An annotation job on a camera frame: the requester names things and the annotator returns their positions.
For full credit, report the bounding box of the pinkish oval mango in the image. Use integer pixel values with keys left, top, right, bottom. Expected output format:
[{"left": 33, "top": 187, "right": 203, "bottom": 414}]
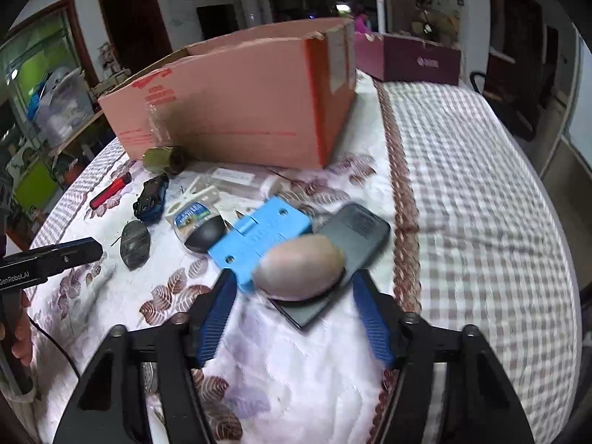
[{"left": 252, "top": 235, "right": 347, "bottom": 299}]

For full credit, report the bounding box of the clear storage bin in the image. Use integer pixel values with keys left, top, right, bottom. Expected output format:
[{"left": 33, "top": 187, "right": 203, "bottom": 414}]
[{"left": 28, "top": 67, "right": 95, "bottom": 146}]

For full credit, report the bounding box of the maroon gift box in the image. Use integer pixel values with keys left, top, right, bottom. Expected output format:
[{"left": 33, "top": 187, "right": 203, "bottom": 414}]
[{"left": 354, "top": 32, "right": 462, "bottom": 86}]

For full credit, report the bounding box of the white plastic clip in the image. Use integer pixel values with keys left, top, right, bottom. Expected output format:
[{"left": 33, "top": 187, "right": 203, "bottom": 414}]
[{"left": 165, "top": 176, "right": 220, "bottom": 213}]

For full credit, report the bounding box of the small bottle blue label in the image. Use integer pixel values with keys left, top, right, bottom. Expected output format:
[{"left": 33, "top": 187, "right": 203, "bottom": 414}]
[{"left": 169, "top": 199, "right": 220, "bottom": 236}]

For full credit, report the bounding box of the red black pen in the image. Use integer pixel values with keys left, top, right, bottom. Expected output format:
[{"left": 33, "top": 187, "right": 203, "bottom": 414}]
[{"left": 89, "top": 172, "right": 132, "bottom": 209}]

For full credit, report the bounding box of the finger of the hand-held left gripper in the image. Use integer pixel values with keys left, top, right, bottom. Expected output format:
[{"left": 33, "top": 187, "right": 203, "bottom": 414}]
[{"left": 44, "top": 237, "right": 104, "bottom": 275}]

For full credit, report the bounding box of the blue black toy car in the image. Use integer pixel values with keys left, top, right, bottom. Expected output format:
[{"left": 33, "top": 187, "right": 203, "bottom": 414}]
[{"left": 132, "top": 173, "right": 169, "bottom": 223}]

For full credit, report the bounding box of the black television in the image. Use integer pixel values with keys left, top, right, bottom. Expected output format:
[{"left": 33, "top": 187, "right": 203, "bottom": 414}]
[{"left": 196, "top": 4, "right": 240, "bottom": 42}]

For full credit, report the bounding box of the clear flat package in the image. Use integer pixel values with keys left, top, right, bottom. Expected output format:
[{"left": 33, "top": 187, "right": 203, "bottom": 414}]
[{"left": 210, "top": 166, "right": 256, "bottom": 186}]

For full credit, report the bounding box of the black cable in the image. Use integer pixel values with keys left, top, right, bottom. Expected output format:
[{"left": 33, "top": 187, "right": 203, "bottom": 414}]
[{"left": 27, "top": 313, "right": 86, "bottom": 380}]

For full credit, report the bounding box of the olive tape roll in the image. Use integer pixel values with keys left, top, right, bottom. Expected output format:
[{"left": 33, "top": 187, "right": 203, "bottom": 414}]
[{"left": 142, "top": 145, "right": 188, "bottom": 175}]

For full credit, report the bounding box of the black smartphone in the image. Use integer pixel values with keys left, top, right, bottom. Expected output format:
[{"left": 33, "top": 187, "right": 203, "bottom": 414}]
[{"left": 268, "top": 202, "right": 391, "bottom": 331}]

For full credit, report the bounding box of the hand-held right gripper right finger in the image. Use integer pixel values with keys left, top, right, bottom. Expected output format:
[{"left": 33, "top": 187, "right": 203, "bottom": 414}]
[{"left": 352, "top": 268, "right": 536, "bottom": 444}]

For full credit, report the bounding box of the round black-lidded container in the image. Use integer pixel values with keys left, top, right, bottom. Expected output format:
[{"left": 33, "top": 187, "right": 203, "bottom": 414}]
[{"left": 182, "top": 216, "right": 227, "bottom": 256}]

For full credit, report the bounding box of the dark wooden door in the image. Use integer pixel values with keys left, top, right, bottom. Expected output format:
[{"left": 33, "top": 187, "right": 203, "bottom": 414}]
[
  {"left": 98, "top": 0, "right": 162, "bottom": 63},
  {"left": 488, "top": 0, "right": 544, "bottom": 84}
]

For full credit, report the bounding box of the brown cardboard box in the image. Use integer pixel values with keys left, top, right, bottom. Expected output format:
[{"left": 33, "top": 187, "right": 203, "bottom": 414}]
[{"left": 97, "top": 16, "right": 358, "bottom": 169}]

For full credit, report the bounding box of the black office chair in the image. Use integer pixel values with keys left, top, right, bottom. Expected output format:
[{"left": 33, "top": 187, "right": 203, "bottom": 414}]
[{"left": 469, "top": 70, "right": 537, "bottom": 142}]

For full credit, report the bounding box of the white standing air conditioner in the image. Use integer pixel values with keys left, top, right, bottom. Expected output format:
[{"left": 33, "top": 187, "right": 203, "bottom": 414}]
[{"left": 239, "top": 0, "right": 262, "bottom": 28}]

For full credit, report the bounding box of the dark grey stone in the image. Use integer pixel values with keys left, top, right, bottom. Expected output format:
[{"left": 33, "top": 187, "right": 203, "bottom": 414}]
[{"left": 119, "top": 221, "right": 152, "bottom": 269}]

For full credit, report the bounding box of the blue plastic hinge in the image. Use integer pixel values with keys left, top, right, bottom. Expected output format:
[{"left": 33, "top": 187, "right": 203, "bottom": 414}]
[{"left": 207, "top": 196, "right": 314, "bottom": 293}]

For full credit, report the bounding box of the dark floor fan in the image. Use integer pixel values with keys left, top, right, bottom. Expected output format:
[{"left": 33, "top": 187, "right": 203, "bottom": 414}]
[{"left": 411, "top": 7, "right": 458, "bottom": 47}]

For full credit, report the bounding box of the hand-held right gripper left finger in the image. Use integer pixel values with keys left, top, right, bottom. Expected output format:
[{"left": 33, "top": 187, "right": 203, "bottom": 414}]
[{"left": 52, "top": 268, "right": 239, "bottom": 444}]

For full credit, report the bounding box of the person's left hand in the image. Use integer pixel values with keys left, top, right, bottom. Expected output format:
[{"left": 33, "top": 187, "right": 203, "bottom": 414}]
[{"left": 0, "top": 293, "right": 34, "bottom": 368}]

